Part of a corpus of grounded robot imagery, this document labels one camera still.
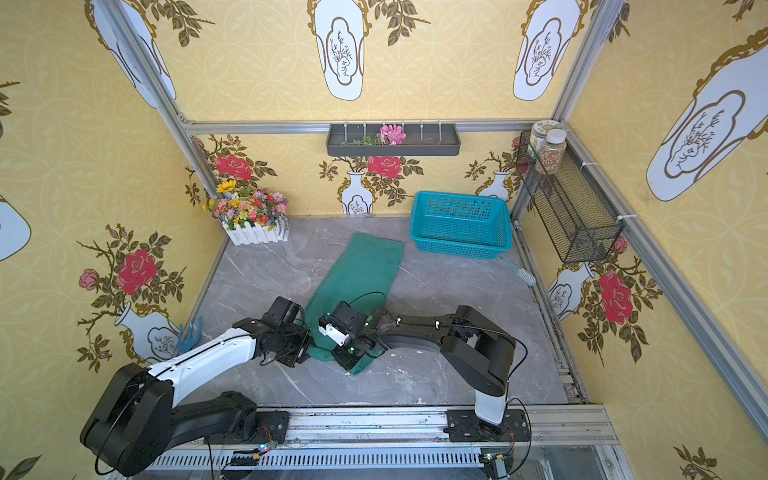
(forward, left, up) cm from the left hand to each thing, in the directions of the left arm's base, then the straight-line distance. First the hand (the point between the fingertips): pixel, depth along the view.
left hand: (309, 342), depth 88 cm
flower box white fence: (+38, +22, +14) cm, 46 cm away
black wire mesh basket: (+21, -76, +28) cm, 84 cm away
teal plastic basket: (+45, -53, +1) cm, 69 cm away
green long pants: (+26, -11, -1) cm, 29 cm away
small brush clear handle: (+21, -71, 0) cm, 74 cm away
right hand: (-3, -10, +2) cm, 11 cm away
